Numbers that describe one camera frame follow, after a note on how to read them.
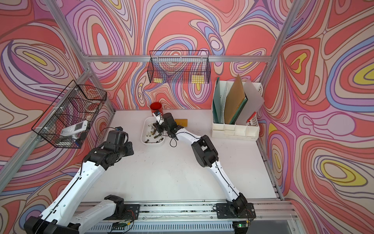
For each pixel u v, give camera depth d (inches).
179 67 38.8
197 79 32.3
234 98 40.0
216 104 35.5
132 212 28.3
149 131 41.3
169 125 32.8
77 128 26.9
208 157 25.6
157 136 40.4
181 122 42.0
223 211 28.2
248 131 39.0
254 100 34.7
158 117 35.4
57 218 14.9
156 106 42.7
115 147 22.2
